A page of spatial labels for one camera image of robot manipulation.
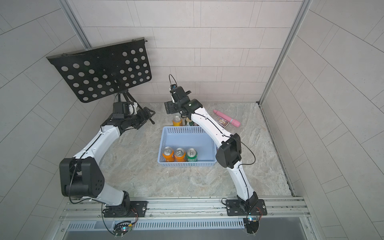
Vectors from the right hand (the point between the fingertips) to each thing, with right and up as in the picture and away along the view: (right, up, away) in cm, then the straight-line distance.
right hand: (172, 104), depth 85 cm
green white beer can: (+10, -12, +8) cm, 17 cm away
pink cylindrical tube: (+40, -12, +16) cm, 45 cm away
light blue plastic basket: (+15, -21, +11) cm, 28 cm away
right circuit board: (+40, -57, -17) cm, 72 cm away
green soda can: (+12, -28, -7) cm, 31 cm away
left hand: (-11, -6, 0) cm, 12 cm away
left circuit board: (-18, -56, -20) cm, 63 cm away
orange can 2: (-1, -28, -6) cm, 28 cm away
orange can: (+1, -11, +10) cm, 14 cm away
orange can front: (+5, -28, -7) cm, 29 cm away
